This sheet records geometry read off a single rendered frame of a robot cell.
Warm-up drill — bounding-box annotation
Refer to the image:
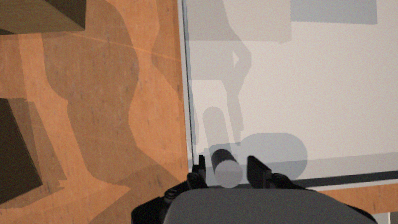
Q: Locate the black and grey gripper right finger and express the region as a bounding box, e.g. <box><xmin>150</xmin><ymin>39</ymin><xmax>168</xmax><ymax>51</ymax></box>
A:
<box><xmin>247</xmin><ymin>155</ymin><xmax>377</xmax><ymax>223</ymax></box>

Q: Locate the grey cylinder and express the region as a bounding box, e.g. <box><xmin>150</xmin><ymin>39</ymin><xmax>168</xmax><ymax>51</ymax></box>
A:
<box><xmin>211</xmin><ymin>149</ymin><xmax>243</xmax><ymax>188</ymax></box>

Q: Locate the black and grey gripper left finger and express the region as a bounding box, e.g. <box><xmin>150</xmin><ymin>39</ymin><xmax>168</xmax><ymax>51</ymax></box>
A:
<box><xmin>131</xmin><ymin>155</ymin><xmax>209</xmax><ymax>224</ymax></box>

